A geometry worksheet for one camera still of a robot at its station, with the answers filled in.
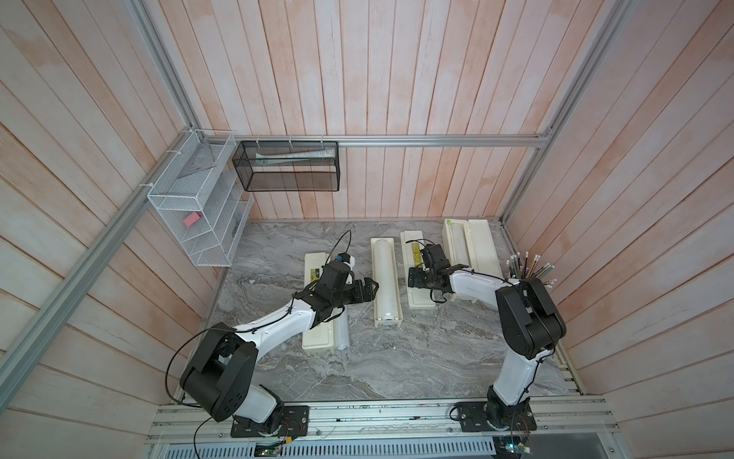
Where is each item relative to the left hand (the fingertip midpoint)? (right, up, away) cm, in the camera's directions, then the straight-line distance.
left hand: (367, 291), depth 86 cm
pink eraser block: (-52, +22, -4) cm, 56 cm away
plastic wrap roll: (+6, -3, +4) cm, 8 cm away
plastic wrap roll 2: (+34, +14, +18) cm, 41 cm away
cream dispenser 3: (+39, +15, +18) cm, 45 cm away
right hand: (+19, +3, +14) cm, 24 cm away
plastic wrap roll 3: (-8, -12, +1) cm, 15 cm away
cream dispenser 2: (+10, -9, +2) cm, 14 cm away
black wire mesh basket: (-28, +42, +12) cm, 52 cm away
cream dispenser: (-14, -12, -6) cm, 19 cm away
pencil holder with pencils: (+51, +7, +5) cm, 51 cm away
